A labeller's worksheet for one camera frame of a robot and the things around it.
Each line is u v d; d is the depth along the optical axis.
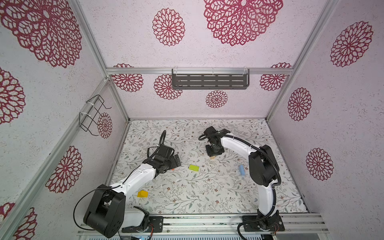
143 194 0.84
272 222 0.63
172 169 0.78
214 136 0.72
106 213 0.41
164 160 0.67
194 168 0.95
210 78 0.95
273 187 0.56
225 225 0.76
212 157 0.97
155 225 0.73
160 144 0.69
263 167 0.53
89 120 0.75
